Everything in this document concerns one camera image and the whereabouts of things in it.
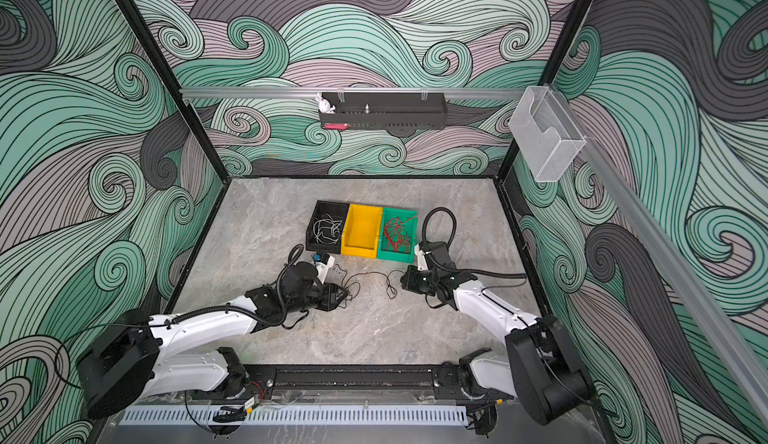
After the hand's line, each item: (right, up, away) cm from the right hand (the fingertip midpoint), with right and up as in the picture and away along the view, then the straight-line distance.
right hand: (401, 279), depth 87 cm
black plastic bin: (-22, +19, +21) cm, 36 cm away
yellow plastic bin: (-13, +13, +15) cm, 23 cm away
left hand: (-16, -2, -4) cm, 17 cm away
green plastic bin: (+5, +14, +14) cm, 21 cm away
